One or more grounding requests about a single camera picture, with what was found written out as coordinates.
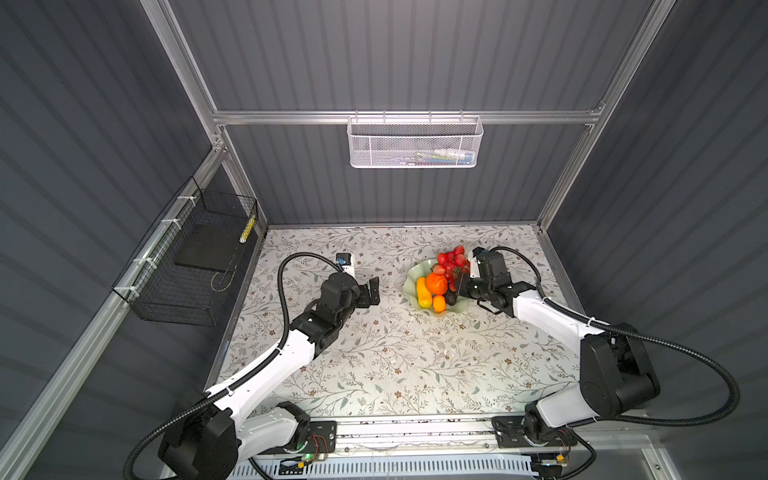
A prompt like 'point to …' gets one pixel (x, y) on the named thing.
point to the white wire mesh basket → (415, 142)
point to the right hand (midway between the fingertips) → (458, 283)
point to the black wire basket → (183, 272)
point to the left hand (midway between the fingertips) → (363, 279)
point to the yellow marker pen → (247, 230)
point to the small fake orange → (439, 303)
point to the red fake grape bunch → (451, 264)
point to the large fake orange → (436, 283)
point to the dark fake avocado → (451, 297)
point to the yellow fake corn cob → (424, 297)
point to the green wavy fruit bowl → (409, 289)
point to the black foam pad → (215, 246)
